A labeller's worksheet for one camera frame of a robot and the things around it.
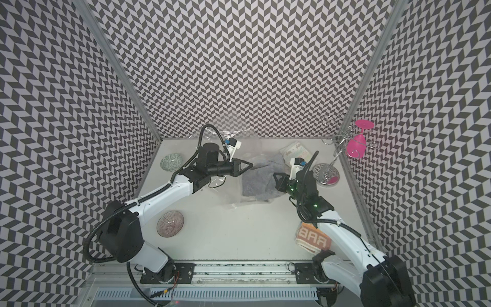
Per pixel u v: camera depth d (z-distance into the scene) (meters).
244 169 0.74
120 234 0.42
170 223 0.84
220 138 0.72
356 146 0.84
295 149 1.08
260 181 0.79
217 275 0.74
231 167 0.69
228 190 0.92
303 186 0.57
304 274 0.73
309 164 0.56
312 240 0.78
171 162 1.05
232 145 0.71
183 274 0.72
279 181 0.75
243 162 0.76
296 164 0.70
